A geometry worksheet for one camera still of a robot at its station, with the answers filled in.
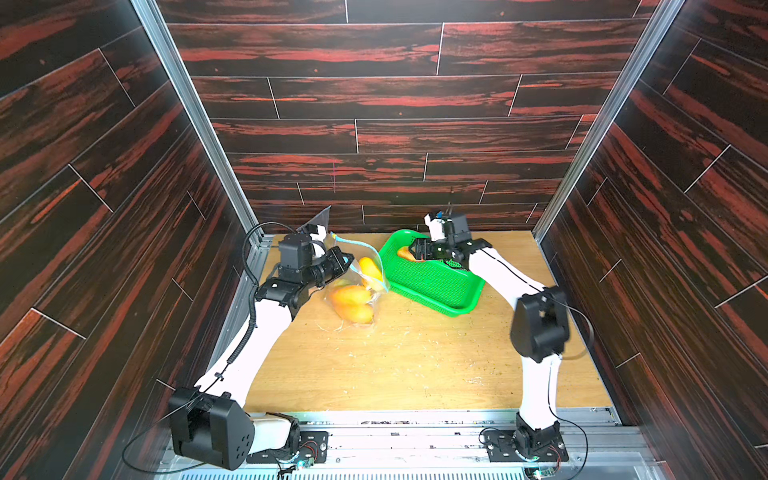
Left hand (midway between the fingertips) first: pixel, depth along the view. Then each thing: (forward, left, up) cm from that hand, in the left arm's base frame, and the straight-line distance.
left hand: (356, 256), depth 77 cm
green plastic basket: (+4, -27, -19) cm, 34 cm away
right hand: (+17, -20, -13) cm, 30 cm away
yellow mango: (0, -3, -6) cm, 7 cm away
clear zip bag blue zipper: (+31, +17, -14) cm, 38 cm away
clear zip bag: (-3, +1, -5) cm, 6 cm away
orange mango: (-2, +3, -18) cm, 18 cm away
